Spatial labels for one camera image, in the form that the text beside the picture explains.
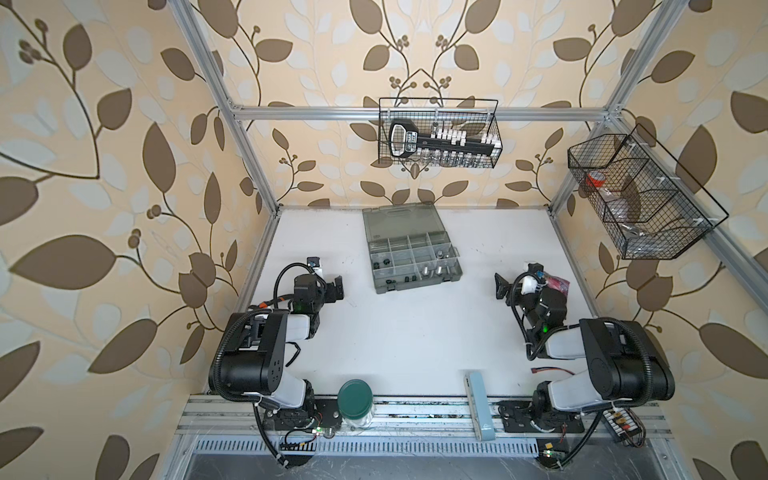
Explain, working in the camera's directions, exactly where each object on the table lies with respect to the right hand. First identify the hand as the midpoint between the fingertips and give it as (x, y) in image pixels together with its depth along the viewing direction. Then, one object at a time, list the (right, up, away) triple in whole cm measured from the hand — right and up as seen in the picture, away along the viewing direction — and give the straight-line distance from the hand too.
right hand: (512, 274), depth 91 cm
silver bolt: (-26, 0, +9) cm, 27 cm away
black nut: (-43, +2, +12) cm, 45 cm away
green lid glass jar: (-45, -26, -24) cm, 58 cm away
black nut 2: (-39, +3, +13) cm, 42 cm away
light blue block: (-14, -32, -16) cm, 38 cm away
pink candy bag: (+17, -4, +5) cm, 18 cm away
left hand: (-60, -1, +3) cm, 60 cm away
